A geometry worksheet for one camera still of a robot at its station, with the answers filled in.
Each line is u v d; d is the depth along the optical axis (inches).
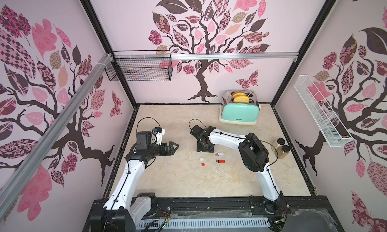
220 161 35.5
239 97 38.0
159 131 28.6
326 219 28.0
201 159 35.4
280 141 34.7
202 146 32.1
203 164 35.1
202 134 28.3
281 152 33.7
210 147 32.5
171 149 28.0
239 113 40.8
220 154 36.5
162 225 27.2
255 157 21.2
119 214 15.7
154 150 26.9
